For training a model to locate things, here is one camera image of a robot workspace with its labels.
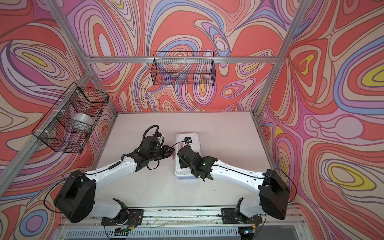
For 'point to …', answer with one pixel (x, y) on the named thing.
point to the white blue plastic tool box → (182, 140)
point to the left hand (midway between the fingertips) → (176, 149)
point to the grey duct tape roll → (83, 117)
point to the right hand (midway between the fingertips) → (185, 158)
